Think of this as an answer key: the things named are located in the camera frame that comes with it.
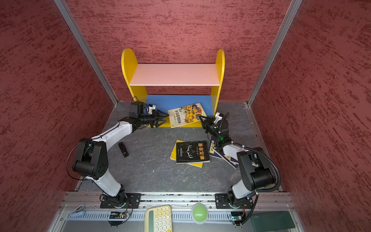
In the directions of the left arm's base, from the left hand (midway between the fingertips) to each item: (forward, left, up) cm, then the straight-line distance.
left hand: (168, 119), depth 86 cm
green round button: (-46, -19, -17) cm, 52 cm away
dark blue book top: (-20, -41, -17) cm, 48 cm away
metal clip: (-44, +41, -17) cm, 63 cm away
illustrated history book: (+5, -11, -2) cm, 12 cm away
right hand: (+1, -18, +1) cm, 18 cm away
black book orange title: (-14, -13, -16) cm, 25 cm away
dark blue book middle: (-13, -29, -18) cm, 36 cm away
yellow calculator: (-48, +1, -16) cm, 51 cm away
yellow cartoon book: (-16, -3, -17) cm, 23 cm away
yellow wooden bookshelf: (+33, -3, -10) cm, 35 cm away
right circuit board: (-46, -38, -19) cm, 63 cm away
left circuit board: (-47, +23, -20) cm, 56 cm away
